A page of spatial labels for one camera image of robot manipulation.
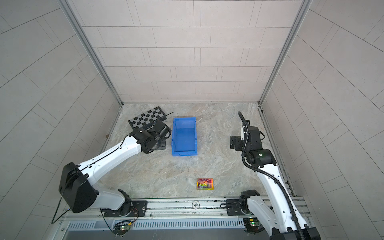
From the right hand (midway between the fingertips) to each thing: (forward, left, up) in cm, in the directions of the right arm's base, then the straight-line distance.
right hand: (239, 136), depth 78 cm
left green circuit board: (-34, +58, -14) cm, 69 cm away
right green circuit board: (-36, 0, -18) cm, 40 cm away
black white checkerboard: (+26, +57, -11) cm, 63 cm away
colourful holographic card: (-18, +20, -15) cm, 31 cm away
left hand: (+2, +41, -5) cm, 42 cm away
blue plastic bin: (+12, +31, -15) cm, 37 cm away
